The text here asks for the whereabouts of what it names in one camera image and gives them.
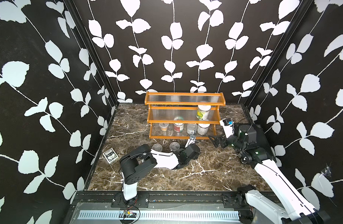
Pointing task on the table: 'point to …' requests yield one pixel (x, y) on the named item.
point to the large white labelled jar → (202, 128)
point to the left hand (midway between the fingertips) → (194, 145)
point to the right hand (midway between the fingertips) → (214, 130)
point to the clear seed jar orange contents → (174, 146)
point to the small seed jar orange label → (163, 126)
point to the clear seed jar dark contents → (157, 147)
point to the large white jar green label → (203, 111)
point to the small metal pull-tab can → (191, 128)
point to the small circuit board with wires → (127, 213)
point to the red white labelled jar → (178, 127)
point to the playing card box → (110, 155)
